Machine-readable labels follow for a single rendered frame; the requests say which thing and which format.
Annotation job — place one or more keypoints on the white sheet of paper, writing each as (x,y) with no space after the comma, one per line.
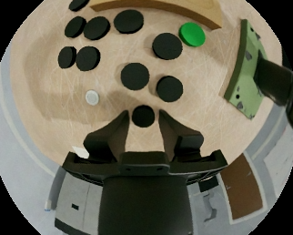
(81,152)

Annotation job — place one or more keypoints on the green disc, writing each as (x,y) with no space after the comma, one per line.
(191,34)

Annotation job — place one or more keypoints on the tan tray with round pockets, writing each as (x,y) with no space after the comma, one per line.
(206,12)

